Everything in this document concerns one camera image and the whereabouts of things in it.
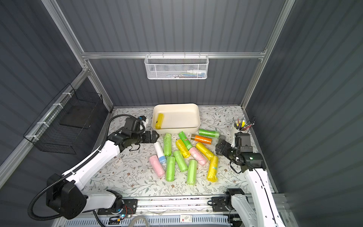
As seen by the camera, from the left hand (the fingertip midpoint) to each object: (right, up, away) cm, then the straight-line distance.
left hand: (154, 137), depth 80 cm
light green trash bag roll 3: (+15, -16, +7) cm, 23 cm away
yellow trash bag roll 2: (+34, -22, +2) cm, 41 cm away
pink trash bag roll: (0, -17, +6) cm, 18 cm away
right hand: (+39, -6, -6) cm, 40 cm away
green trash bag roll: (+32, +1, +20) cm, 38 cm away
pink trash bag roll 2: (+26, -13, +8) cm, 30 cm away
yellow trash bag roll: (-2, +9, +27) cm, 29 cm away
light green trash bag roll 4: (+22, -21, +2) cm, 31 cm away
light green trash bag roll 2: (+9, -19, +3) cm, 22 cm away
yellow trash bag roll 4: (+33, -12, +8) cm, 36 cm away
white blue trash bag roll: (+2, -12, +10) cm, 16 cm away
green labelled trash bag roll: (+18, -4, +16) cm, 24 cm away
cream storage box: (+12, +11, +32) cm, 36 cm away
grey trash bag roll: (+45, -2, +19) cm, 49 cm away
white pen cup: (+55, +5, +16) cm, 58 cm away
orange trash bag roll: (+29, -4, +16) cm, 33 cm away
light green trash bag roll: (+6, -7, +14) cm, 16 cm away
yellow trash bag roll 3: (+16, -9, +11) cm, 22 cm away
